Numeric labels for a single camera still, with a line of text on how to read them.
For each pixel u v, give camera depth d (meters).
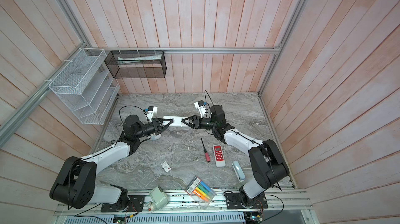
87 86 0.73
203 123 0.74
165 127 0.75
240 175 0.78
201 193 0.76
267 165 0.45
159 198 0.71
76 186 0.42
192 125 0.74
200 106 0.76
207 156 0.88
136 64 0.90
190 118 0.75
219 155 0.88
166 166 0.84
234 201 0.73
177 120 0.78
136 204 0.73
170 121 0.77
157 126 0.71
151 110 0.76
